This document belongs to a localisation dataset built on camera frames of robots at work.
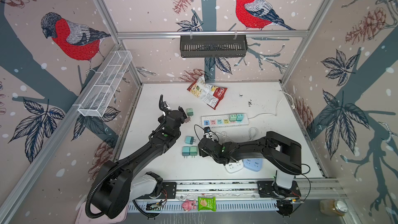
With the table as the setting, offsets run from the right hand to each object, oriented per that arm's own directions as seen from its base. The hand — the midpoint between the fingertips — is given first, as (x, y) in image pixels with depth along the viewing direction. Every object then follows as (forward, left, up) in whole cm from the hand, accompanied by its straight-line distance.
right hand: (201, 147), depth 88 cm
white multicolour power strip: (+16, -13, +4) cm, 21 cm away
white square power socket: (-11, -18, +2) cm, 21 cm away
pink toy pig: (-28, +4, +3) cm, 28 cm away
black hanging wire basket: (+60, -7, +29) cm, 67 cm away
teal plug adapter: (+17, -23, +7) cm, 30 cm away
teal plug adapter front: (-3, +8, +2) cm, 9 cm away
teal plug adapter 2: (+3, +7, +3) cm, 8 cm away
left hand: (+13, +15, +19) cm, 27 cm away
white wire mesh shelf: (+6, +49, +33) cm, 59 cm away
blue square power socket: (-9, -29, +2) cm, 31 cm away
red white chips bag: (+36, -5, +6) cm, 37 cm away
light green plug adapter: (+17, -19, +7) cm, 26 cm away
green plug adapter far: (+24, +9, +2) cm, 25 cm away
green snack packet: (-27, -5, +2) cm, 27 cm away
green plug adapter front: (-3, +4, +3) cm, 6 cm away
